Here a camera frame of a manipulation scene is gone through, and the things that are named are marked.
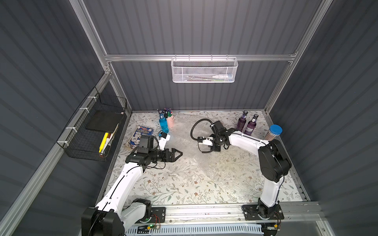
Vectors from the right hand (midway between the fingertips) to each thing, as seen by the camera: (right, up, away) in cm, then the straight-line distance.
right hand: (212, 142), depth 95 cm
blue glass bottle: (-34, +14, +13) cm, 39 cm away
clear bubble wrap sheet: (+5, -14, -4) cm, 16 cm away
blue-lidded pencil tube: (+35, +8, -10) cm, 37 cm away
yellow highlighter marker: (-56, +3, -24) cm, 61 cm away
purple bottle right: (+26, +11, +1) cm, 28 cm away
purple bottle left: (+20, +14, +2) cm, 25 cm away
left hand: (-21, -5, -18) cm, 28 cm away
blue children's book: (-51, +7, +10) cm, 53 cm away
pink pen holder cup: (-29, +14, +10) cm, 34 cm away
